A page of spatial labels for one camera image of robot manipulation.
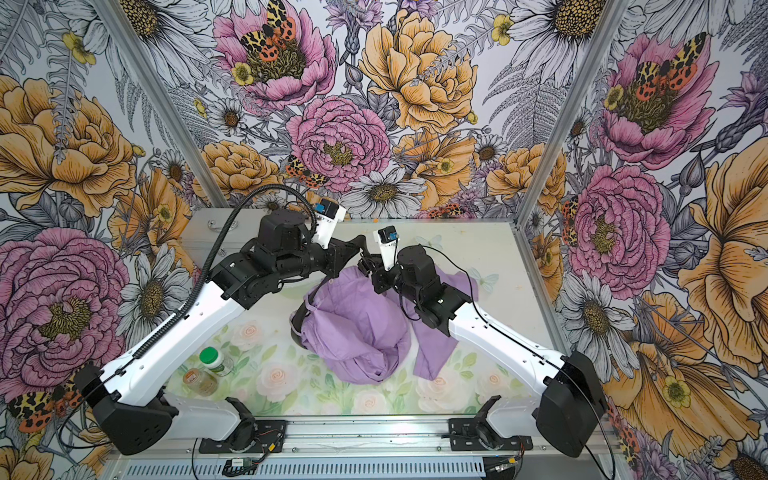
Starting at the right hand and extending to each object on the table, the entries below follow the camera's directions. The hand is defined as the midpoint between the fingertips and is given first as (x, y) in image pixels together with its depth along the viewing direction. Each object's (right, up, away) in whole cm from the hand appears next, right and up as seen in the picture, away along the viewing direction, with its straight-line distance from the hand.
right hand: (371, 266), depth 77 cm
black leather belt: (-15, -10, -8) cm, 20 cm away
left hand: (-3, +3, -9) cm, 10 cm away
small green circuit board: (-30, -45, -6) cm, 55 cm away
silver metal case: (-57, +12, +23) cm, 63 cm away
